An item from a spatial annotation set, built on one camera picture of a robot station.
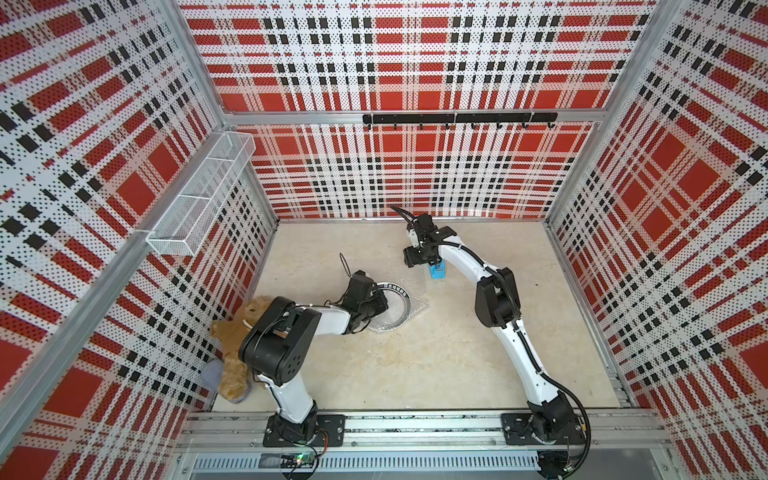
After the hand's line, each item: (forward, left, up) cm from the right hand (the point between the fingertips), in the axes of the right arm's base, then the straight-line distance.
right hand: (419, 255), depth 107 cm
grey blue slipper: (-42, +58, +2) cm, 72 cm away
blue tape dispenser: (-7, -6, +1) cm, 10 cm away
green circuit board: (-61, +31, 0) cm, 68 cm away
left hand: (-17, +10, -2) cm, 20 cm away
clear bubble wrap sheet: (-11, +1, -2) cm, 11 cm away
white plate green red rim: (-21, +7, 0) cm, 22 cm away
